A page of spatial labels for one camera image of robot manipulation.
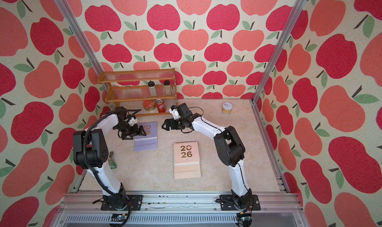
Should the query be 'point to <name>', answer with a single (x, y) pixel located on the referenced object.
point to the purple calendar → (149, 141)
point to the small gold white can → (227, 108)
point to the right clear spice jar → (167, 87)
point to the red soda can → (160, 105)
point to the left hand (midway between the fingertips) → (139, 136)
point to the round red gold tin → (148, 104)
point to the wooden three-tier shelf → (129, 89)
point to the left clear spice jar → (151, 84)
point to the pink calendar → (186, 162)
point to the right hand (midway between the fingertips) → (167, 128)
